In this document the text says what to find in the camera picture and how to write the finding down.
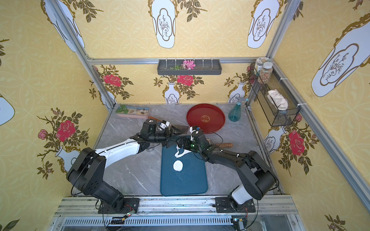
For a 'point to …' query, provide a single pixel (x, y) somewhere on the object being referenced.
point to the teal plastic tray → (191, 181)
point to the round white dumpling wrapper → (178, 165)
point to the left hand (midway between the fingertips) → (177, 134)
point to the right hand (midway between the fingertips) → (184, 139)
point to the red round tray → (209, 117)
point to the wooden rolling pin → (224, 145)
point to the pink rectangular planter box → (133, 111)
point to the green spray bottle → (234, 113)
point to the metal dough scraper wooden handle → (154, 119)
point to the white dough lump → (177, 155)
